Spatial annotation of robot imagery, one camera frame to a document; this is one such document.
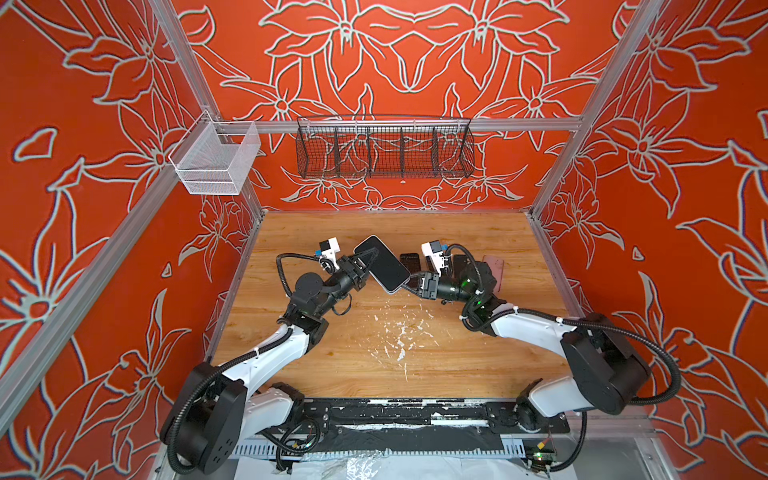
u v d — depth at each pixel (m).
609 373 0.43
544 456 0.68
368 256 0.70
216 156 0.94
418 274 0.70
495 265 1.03
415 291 0.69
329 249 0.70
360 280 0.68
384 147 0.98
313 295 0.58
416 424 0.73
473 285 0.62
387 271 0.69
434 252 0.71
